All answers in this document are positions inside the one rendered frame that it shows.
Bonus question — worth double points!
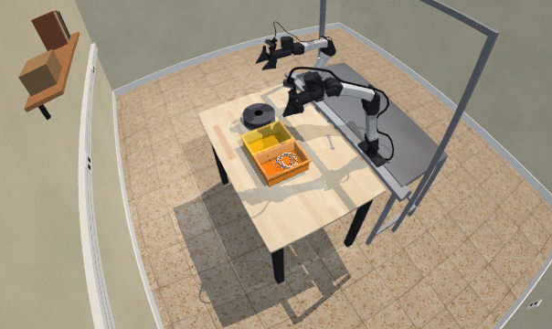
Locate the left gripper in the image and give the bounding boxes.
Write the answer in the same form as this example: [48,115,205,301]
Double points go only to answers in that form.
[282,89,313,117]

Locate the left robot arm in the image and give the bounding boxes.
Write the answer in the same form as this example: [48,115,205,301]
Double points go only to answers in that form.
[283,71,386,167]

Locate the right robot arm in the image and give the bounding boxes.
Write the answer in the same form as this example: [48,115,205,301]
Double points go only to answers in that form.
[265,36,336,69]

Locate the grey spool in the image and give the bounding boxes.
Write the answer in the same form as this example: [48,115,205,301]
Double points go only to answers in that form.
[242,103,275,131]

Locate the yellow crate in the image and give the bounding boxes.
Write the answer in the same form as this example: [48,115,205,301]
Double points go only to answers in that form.
[240,121,294,164]

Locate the orange crate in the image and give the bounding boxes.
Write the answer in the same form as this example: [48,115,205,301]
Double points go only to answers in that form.
[253,139,312,186]

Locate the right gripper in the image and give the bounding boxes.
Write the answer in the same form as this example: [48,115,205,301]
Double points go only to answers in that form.
[256,46,284,70]

